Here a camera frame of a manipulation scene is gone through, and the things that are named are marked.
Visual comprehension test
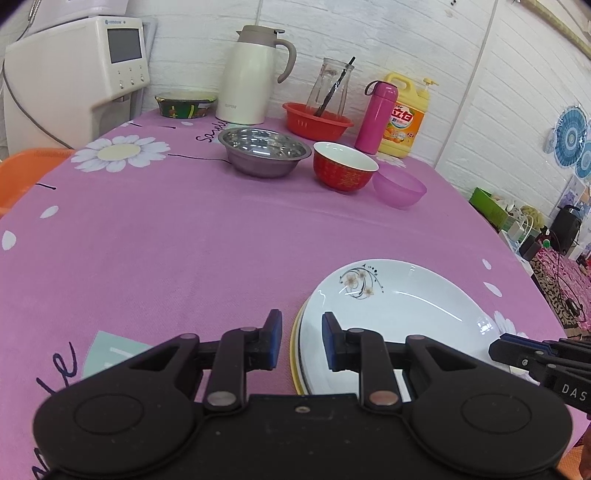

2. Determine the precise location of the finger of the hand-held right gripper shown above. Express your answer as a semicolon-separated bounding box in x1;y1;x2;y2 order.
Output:
488;333;562;385

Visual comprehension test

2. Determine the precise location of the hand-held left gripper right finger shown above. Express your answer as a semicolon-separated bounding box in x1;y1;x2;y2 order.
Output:
322;312;479;410

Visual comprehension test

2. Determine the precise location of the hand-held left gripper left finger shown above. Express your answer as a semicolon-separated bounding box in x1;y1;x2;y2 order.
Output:
128;310;283;412

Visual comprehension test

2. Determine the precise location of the yellow plastic plate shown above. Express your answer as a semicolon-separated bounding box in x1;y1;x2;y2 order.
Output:
290;300;308;396

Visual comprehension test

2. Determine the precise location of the white plate with gold rim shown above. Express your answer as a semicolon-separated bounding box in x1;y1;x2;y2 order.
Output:
295;307;314;396

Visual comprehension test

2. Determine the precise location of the white plate with flower print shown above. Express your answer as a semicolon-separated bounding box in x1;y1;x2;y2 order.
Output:
299;259;509;396

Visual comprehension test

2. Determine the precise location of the purple plastic bowl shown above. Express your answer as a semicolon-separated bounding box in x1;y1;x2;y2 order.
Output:
372;165;428;210

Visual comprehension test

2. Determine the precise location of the red ceramic bowl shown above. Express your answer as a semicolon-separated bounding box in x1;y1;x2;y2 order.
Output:
313;141;379;193

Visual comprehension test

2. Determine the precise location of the stainless steel bowl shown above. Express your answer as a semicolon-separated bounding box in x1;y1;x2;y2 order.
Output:
217;127;312;178

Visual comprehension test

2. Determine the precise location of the pink floral blanket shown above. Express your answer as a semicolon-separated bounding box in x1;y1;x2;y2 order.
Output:
531;249;591;333

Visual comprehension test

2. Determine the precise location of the white power strip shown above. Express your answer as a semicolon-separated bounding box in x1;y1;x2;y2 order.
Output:
501;222;532;251

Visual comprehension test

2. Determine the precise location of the black device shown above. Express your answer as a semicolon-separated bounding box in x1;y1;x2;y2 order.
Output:
550;205;583;254

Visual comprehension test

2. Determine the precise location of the green storage box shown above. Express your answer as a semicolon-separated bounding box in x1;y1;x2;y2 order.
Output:
469;187;509;232

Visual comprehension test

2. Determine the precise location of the pink floral tablecloth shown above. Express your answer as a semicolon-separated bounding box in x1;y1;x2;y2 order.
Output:
0;108;591;480

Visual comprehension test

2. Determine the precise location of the red plastic basket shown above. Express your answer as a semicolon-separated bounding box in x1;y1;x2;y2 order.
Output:
283;102;355;142

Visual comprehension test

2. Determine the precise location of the pink thermos bottle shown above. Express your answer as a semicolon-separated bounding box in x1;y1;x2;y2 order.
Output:
355;80;399;155

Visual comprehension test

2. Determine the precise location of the yellow detergent bottle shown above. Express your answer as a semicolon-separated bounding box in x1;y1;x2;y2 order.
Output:
379;72;438;159

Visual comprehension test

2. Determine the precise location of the green instant noodle bowl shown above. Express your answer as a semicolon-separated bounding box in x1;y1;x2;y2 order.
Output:
154;92;218;119

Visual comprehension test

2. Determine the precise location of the dark stirring stick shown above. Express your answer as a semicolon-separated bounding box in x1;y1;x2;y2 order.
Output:
315;56;356;116

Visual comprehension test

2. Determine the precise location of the glass pitcher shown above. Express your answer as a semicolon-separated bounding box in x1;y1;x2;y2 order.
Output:
306;58;356;125

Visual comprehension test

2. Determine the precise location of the white thermal carafe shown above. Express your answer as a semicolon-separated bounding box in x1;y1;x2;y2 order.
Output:
216;25;296;125

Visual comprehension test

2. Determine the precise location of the orange plastic basin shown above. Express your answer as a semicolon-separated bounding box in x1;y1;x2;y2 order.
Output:
0;148;77;217

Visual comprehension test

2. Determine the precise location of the white water dispenser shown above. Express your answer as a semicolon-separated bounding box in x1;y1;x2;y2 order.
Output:
4;16;155;153

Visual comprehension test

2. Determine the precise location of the wall poster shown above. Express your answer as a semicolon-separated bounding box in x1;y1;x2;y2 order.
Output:
561;175;591;217

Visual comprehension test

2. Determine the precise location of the large blue wall decoration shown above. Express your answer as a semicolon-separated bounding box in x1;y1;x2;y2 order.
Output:
544;105;590;165

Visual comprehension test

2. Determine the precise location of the grey hose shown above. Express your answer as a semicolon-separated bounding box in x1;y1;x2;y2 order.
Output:
2;58;70;151

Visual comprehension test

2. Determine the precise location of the wooden wall strip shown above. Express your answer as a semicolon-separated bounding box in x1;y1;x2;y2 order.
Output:
522;0;591;48

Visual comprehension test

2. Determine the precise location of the white wall water purifier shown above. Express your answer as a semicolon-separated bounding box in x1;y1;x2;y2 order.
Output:
69;0;132;21

